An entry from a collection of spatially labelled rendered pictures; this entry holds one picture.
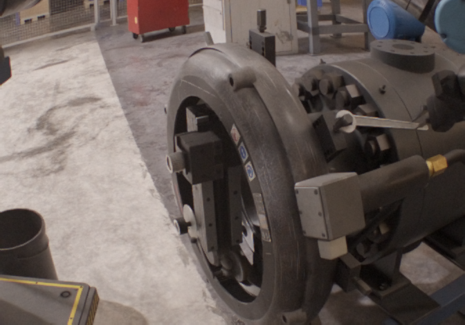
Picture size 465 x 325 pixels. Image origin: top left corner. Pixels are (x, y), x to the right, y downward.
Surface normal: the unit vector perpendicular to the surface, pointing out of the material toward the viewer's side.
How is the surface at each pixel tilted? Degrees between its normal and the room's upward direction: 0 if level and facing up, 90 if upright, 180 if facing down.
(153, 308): 0
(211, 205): 94
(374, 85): 23
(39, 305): 0
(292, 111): 39
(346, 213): 67
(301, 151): 53
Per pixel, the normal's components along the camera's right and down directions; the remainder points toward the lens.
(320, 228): -0.90, 0.22
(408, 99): 0.22, -0.55
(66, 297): -0.05, -0.92
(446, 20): -0.33, 0.41
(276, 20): 0.33, 0.34
